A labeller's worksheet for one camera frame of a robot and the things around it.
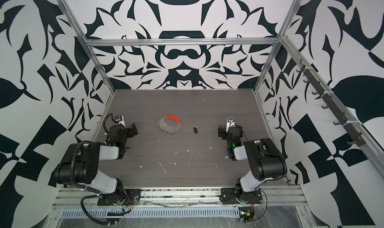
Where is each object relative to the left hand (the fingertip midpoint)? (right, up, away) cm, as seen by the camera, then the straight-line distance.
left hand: (125, 122), depth 93 cm
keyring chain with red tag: (+21, -3, +7) cm, 22 cm away
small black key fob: (+43, -5, +6) cm, 44 cm away
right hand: (+65, -1, +1) cm, 65 cm away
